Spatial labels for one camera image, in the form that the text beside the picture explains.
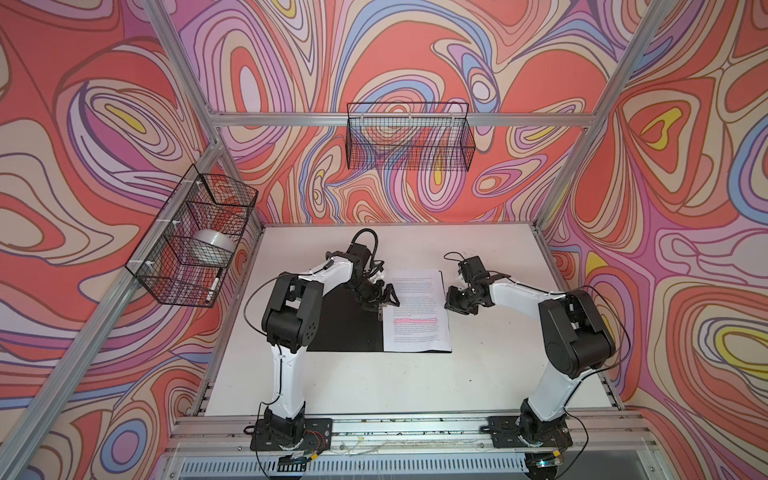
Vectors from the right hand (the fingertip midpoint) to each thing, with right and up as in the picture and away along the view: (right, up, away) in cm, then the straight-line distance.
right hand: (449, 311), depth 95 cm
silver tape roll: (-63, +23, -21) cm, 71 cm away
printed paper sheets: (-10, -3, -2) cm, 11 cm away
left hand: (-19, +3, -2) cm, 19 cm away
